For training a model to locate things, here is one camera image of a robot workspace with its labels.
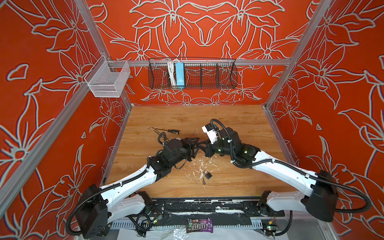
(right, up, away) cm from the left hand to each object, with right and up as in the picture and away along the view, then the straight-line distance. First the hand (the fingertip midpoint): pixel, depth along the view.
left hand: (202, 140), depth 71 cm
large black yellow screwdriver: (-18, +2, +31) cm, 36 cm away
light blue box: (-12, +37, +18) cm, 43 cm away
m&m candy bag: (0, -39, -3) cm, 40 cm away
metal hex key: (-34, +5, +36) cm, 50 cm away
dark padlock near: (+4, -22, +12) cm, 25 cm away
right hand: (-4, -2, -1) cm, 5 cm away
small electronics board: (+32, -42, -3) cm, 53 cm away
